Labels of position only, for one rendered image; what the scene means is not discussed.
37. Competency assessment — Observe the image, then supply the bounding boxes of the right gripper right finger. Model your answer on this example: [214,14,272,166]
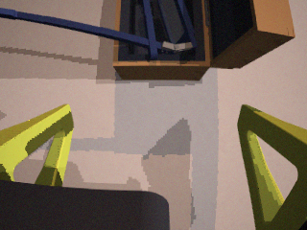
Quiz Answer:
[237,104,307,230]

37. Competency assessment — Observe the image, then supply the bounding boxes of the dark blue glasses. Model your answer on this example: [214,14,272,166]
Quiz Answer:
[0,0,198,59]

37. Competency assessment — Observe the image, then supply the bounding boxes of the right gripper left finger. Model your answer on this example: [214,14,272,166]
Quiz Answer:
[0,104,74,187]

